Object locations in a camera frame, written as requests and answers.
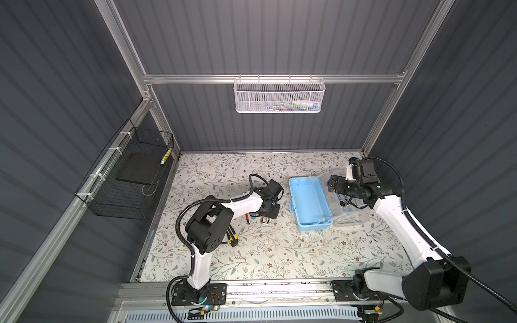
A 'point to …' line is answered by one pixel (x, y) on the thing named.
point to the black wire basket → (120, 183)
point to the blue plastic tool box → (314, 206)
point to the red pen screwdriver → (247, 217)
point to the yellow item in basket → (166, 155)
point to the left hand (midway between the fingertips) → (273, 213)
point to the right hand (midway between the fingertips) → (340, 185)
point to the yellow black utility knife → (233, 237)
